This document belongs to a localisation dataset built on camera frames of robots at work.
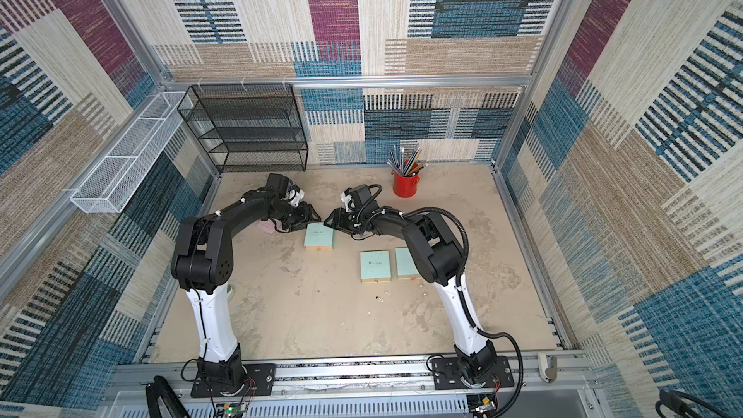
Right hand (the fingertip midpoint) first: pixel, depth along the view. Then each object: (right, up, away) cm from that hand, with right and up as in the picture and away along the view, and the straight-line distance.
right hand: (333, 226), depth 100 cm
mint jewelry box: (-4, -3, -3) cm, 6 cm away
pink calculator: (-17, +2, -17) cm, 24 cm away
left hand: (-5, +2, 0) cm, 6 cm away
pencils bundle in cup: (+25, +22, +8) cm, 35 cm away
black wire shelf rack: (-33, +36, +8) cm, 49 cm away
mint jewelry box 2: (+14, -11, -10) cm, 21 cm away
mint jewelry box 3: (+24, -11, -11) cm, 29 cm away
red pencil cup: (+25, +14, +8) cm, 30 cm away
